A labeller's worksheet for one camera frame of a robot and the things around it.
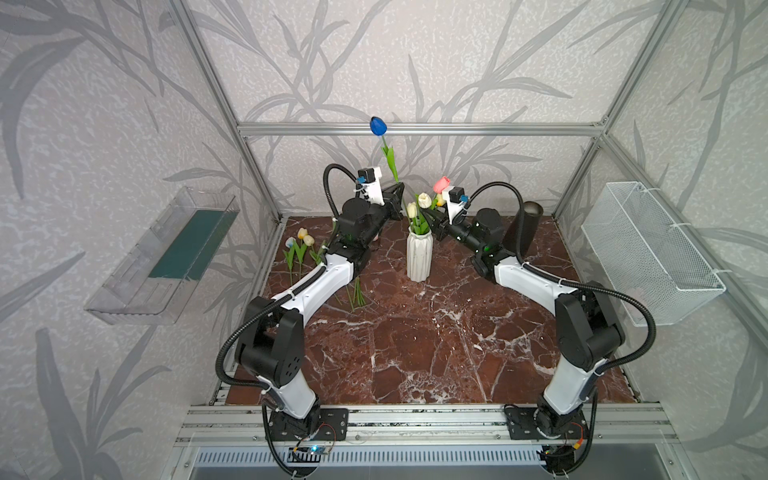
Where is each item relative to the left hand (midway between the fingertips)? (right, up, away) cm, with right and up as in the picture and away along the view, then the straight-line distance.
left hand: (409, 176), depth 75 cm
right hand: (+5, -4, +6) cm, 9 cm away
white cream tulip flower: (+1, -8, +5) cm, 10 cm away
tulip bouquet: (-17, -34, +21) cm, 43 cm away
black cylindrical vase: (+39, -9, +18) cm, 44 cm away
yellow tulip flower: (+8, -6, -1) cm, 10 cm away
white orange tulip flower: (-40, -14, +36) cm, 56 cm away
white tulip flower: (+4, -6, -1) cm, 7 cm away
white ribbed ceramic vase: (+3, -21, +15) cm, 26 cm away
